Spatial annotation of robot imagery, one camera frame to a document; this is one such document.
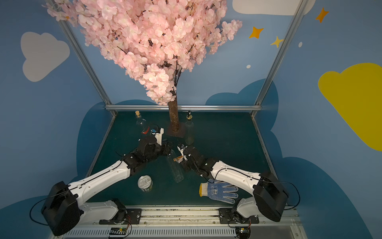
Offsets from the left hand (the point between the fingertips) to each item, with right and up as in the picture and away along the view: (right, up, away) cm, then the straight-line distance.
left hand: (173, 141), depth 80 cm
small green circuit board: (-27, -44, -7) cm, 52 cm away
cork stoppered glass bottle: (-20, +10, +8) cm, 24 cm away
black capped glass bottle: (+2, -17, +2) cm, 17 cm away
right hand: (+7, -9, +4) cm, 12 cm away
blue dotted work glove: (+26, -28, +2) cm, 38 cm away
